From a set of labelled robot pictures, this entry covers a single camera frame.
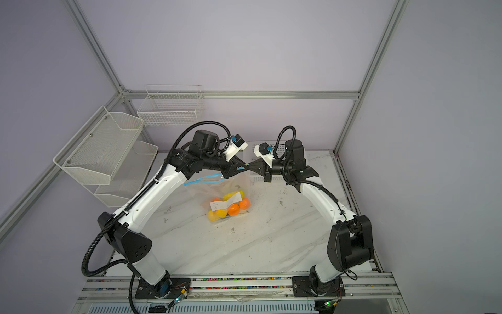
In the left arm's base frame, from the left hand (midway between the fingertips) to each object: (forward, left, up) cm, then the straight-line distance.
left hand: (243, 166), depth 72 cm
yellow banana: (-5, +6, -12) cm, 15 cm away
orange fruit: (-7, +11, -12) cm, 18 cm away
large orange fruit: (-6, +5, -22) cm, 23 cm away
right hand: (+1, -1, 0) cm, 2 cm away
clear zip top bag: (-7, +14, -6) cm, 17 cm away
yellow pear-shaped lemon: (-8, +14, -25) cm, 29 cm away
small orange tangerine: (-3, 0, -22) cm, 22 cm away
